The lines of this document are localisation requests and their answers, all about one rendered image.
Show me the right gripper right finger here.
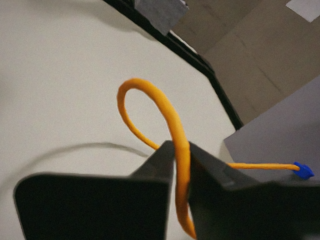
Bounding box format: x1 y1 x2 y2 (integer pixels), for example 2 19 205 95
188 141 320 240

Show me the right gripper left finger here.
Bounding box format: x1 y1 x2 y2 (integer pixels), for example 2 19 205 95
13 140 175 240

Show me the orange cable with blue plug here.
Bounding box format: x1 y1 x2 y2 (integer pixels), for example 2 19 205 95
117 78 310 240

